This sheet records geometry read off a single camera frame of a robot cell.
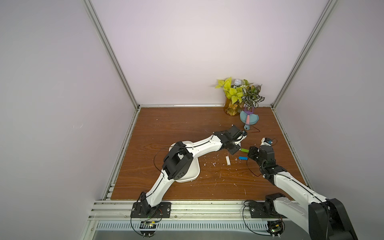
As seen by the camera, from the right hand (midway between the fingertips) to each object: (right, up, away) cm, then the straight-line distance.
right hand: (252, 145), depth 87 cm
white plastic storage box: (-35, -15, -1) cm, 38 cm away
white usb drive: (-14, -10, +3) cm, 18 cm away
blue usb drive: (-5, -9, +3) cm, 10 cm away
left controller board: (-58, -39, -15) cm, 71 cm away
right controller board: (+4, -36, -17) cm, 41 cm away
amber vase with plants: (-6, +32, +8) cm, 33 cm away
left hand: (-8, -1, +2) cm, 9 cm away
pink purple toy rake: (+5, +16, +23) cm, 28 cm away
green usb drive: (-4, -4, +4) cm, 6 cm away
